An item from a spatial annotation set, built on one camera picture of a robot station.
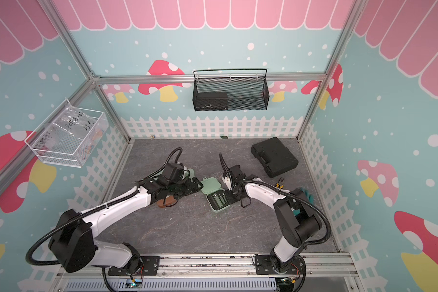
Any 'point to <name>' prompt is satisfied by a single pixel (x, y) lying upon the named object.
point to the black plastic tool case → (275, 157)
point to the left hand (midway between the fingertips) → (196, 191)
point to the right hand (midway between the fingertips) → (229, 197)
